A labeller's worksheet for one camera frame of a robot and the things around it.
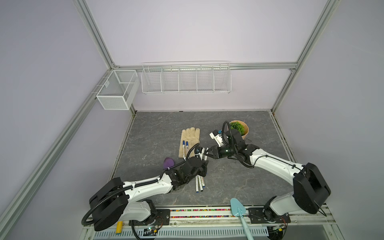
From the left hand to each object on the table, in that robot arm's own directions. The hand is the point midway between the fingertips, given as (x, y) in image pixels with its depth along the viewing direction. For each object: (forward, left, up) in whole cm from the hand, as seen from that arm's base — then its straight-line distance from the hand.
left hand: (206, 163), depth 80 cm
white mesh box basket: (+54, +55, +12) cm, 78 cm away
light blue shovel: (-22, -14, -9) cm, 28 cm away
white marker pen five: (-7, +4, -11) cm, 13 cm away
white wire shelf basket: (+53, +9, +19) cm, 57 cm away
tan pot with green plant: (+25, -26, -2) cm, 36 cm away
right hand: (+3, +1, +4) cm, 5 cm away
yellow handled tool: (-25, +44, -10) cm, 52 cm away
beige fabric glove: (+26, +7, -11) cm, 29 cm away
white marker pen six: (-6, +3, -10) cm, 12 cm away
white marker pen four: (-5, +6, -10) cm, 13 cm away
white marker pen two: (+15, +11, -8) cm, 20 cm away
